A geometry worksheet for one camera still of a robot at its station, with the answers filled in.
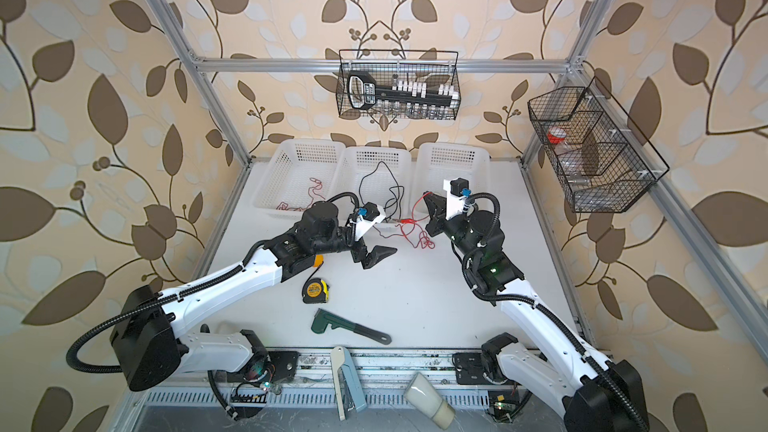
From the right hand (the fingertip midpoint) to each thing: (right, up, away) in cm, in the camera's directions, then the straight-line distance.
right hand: (427, 197), depth 72 cm
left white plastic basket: (-45, +8, +47) cm, 65 cm away
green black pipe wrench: (-28, -34, +9) cm, 45 cm away
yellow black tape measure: (-31, -27, +13) cm, 43 cm away
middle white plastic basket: (-15, +7, +44) cm, 47 cm away
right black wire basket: (+44, +10, +2) cm, 45 cm away
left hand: (-9, -8, +1) cm, 12 cm away
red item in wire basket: (+36, +16, +10) cm, 41 cm away
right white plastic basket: (+7, +12, +44) cm, 46 cm away
